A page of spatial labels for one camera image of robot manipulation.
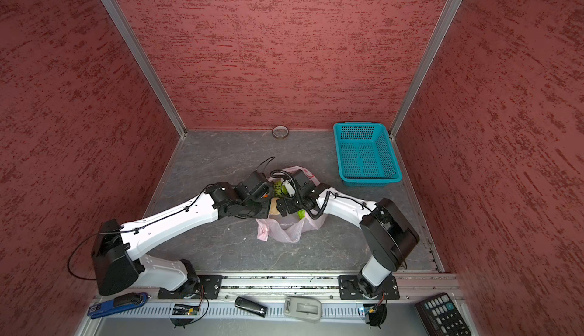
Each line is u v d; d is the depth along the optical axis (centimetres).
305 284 76
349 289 74
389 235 44
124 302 68
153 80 98
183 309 73
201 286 73
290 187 74
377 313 71
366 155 111
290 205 77
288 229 82
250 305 69
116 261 38
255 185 59
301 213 79
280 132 122
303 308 69
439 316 68
